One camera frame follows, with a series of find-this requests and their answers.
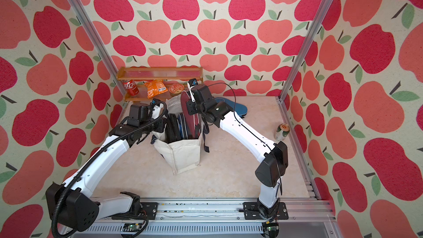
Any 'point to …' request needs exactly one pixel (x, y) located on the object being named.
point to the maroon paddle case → (190, 129)
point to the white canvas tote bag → (180, 155)
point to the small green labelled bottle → (282, 131)
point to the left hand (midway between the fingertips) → (167, 121)
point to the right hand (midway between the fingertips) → (191, 102)
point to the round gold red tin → (175, 89)
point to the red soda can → (131, 87)
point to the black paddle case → (172, 133)
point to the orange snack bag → (156, 88)
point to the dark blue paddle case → (182, 126)
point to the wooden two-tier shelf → (194, 74)
